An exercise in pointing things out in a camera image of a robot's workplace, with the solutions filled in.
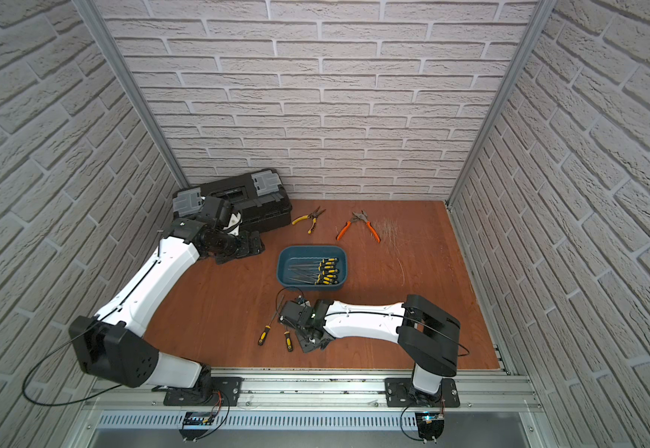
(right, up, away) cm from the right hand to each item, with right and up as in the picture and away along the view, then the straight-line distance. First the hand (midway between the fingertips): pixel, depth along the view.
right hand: (315, 339), depth 81 cm
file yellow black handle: (+1, +21, +19) cm, 28 cm away
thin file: (-8, -1, 0) cm, 8 cm away
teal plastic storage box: (-11, +25, +15) cm, 31 cm away
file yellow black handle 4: (-4, +15, +13) cm, 21 cm away
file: (-16, 0, +2) cm, 16 cm away
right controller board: (+31, -17, -12) cm, 37 cm away
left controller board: (-31, -18, -9) cm, 37 cm away
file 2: (+1, +17, +13) cm, 21 cm away
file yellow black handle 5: (+1, +15, +11) cm, 18 cm away
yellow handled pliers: (-2, +40, +35) cm, 53 cm away
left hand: (-17, +28, -1) cm, 33 cm away
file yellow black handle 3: (+2, +16, +13) cm, 20 cm away
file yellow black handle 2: (+2, +19, +16) cm, 25 cm away
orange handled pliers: (+15, +38, +32) cm, 51 cm away
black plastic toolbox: (-21, +44, +16) cm, 51 cm away
